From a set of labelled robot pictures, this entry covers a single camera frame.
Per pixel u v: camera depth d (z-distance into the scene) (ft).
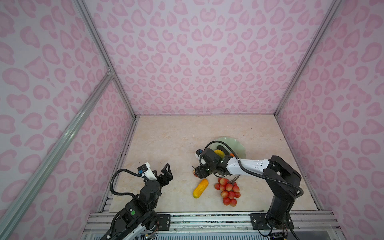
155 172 2.55
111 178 1.69
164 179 2.23
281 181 1.36
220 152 3.01
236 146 3.19
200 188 2.68
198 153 2.67
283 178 1.60
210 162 2.31
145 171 2.11
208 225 2.40
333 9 2.28
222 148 3.21
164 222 2.40
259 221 2.40
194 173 2.82
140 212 1.80
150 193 1.78
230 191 2.56
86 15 2.33
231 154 3.11
